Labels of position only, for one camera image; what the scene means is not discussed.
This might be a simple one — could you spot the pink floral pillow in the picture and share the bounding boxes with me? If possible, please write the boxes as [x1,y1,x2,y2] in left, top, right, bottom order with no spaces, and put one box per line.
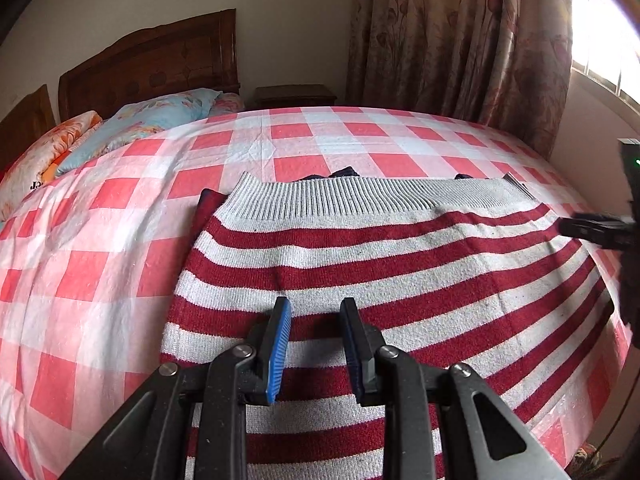
[208,92,245,117]

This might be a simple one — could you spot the red white navy striped sweater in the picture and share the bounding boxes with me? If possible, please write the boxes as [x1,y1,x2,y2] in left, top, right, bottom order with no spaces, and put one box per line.
[160,174,613,479]

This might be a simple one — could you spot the orange floral pillow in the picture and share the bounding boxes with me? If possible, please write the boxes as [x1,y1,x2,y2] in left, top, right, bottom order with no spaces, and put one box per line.
[1,110,102,222]

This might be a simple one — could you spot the pink floral curtain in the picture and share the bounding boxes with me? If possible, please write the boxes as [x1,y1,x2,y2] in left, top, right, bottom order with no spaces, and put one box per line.
[346,0,573,157]

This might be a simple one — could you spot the dark wooden nightstand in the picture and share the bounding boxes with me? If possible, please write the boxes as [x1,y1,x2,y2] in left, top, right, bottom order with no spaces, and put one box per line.
[253,84,336,110]

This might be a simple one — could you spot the light blue floral pillow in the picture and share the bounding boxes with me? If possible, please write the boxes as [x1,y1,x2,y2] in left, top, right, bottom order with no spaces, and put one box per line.
[55,88,222,177]

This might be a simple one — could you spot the dark wooden headboard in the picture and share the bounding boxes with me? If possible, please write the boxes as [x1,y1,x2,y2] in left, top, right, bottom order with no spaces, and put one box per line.
[58,9,240,120]
[0,84,55,172]

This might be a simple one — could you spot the red white checkered bedsheet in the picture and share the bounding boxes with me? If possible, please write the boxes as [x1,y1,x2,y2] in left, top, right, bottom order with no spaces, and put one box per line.
[1,106,629,479]

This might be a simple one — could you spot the window with bars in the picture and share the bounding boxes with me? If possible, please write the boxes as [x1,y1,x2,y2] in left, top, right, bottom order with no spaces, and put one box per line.
[572,0,639,112]

